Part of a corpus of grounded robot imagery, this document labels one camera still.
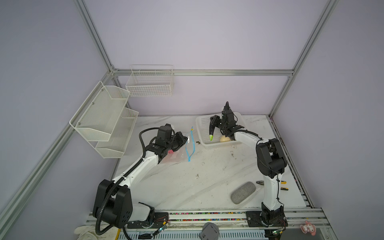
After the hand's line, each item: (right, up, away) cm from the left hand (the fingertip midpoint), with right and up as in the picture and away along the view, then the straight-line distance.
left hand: (188, 138), depth 82 cm
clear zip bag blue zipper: (-2, -10, +1) cm, 10 cm away
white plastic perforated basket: (+10, +10, +28) cm, 31 cm away
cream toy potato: (+23, -2, +16) cm, 28 cm away
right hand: (+14, +13, +16) cm, 25 cm away
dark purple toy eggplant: (+15, +6, +13) cm, 21 cm away
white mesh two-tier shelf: (-51, +11, +6) cm, 53 cm away
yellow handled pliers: (+56, -26, +4) cm, 62 cm away
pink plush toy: (+58, -42, -13) cm, 73 cm away
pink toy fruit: (-12, -10, +14) cm, 21 cm away
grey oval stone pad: (+31, -29, -2) cm, 42 cm away
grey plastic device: (+11, -44, -12) cm, 47 cm away
